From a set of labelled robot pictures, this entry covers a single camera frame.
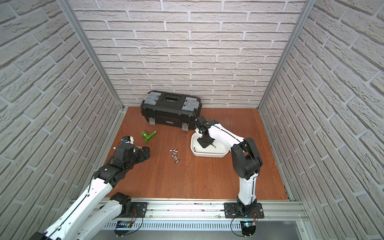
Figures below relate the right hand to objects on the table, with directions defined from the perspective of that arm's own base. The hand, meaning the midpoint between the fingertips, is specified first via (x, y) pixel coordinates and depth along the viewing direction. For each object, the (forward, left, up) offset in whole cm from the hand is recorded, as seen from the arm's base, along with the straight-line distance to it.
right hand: (209, 141), depth 93 cm
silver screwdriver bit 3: (-6, +24, -5) cm, 25 cm away
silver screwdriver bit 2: (-4, +23, -5) cm, 24 cm away
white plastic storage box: (-2, +8, -6) cm, 10 cm away
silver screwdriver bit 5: (0, -3, -6) cm, 7 cm away
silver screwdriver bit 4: (-8, +22, -6) cm, 24 cm away
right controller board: (-45, -14, -7) cm, 48 cm away
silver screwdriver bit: (-2, +25, -5) cm, 26 cm away
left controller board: (-41, +47, -8) cm, 63 cm away
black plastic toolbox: (+20, +22, +11) cm, 32 cm away
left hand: (-7, +37, +10) cm, 39 cm away
